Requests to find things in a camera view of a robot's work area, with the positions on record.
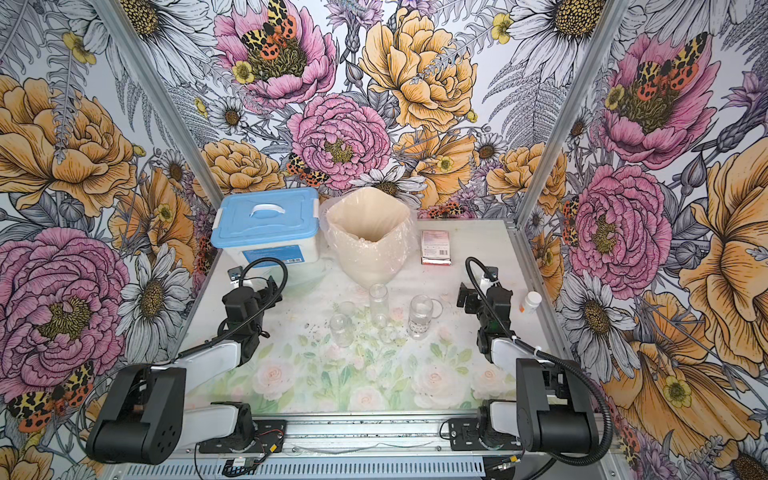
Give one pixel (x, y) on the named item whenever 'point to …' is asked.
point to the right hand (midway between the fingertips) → (475, 290)
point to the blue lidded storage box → (272, 223)
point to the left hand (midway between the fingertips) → (257, 289)
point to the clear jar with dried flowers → (379, 305)
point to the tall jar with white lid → (420, 316)
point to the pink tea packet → (435, 248)
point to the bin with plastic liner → (371, 231)
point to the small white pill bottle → (533, 301)
